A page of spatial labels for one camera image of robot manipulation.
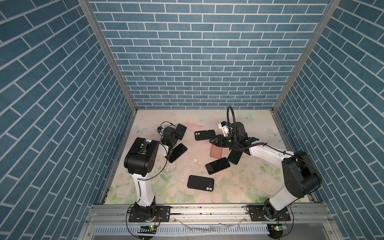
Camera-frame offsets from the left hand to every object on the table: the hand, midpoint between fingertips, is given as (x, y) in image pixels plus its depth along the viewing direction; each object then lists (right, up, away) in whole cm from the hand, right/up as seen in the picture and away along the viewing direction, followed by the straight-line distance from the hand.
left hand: (179, 129), depth 102 cm
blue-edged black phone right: (+36, -17, -9) cm, 41 cm away
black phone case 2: (+14, -30, -17) cm, 37 cm away
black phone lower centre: (+25, -21, -12) cm, 35 cm away
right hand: (+20, -5, -15) cm, 26 cm away
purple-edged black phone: (-1, -15, -2) cm, 15 cm away
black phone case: (+17, -4, +4) cm, 18 cm away
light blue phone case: (0, 0, +6) cm, 6 cm away
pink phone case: (+25, -14, -6) cm, 29 cm away
